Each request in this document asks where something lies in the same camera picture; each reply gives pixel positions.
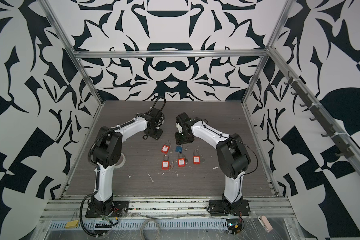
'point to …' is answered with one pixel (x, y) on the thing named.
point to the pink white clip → (265, 223)
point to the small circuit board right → (234, 226)
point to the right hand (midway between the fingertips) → (179, 140)
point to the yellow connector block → (72, 224)
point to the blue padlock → (179, 148)
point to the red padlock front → (165, 163)
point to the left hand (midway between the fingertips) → (157, 131)
